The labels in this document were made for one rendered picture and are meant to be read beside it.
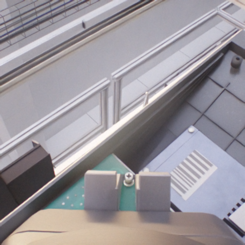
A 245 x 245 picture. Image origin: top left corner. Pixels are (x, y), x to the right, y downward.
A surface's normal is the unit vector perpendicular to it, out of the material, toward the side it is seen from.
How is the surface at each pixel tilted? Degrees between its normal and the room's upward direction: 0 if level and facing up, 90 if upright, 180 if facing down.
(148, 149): 90
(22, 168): 93
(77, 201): 90
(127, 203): 90
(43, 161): 177
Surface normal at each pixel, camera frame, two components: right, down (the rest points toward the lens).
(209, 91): -0.31, -0.27
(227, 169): -0.01, -0.55
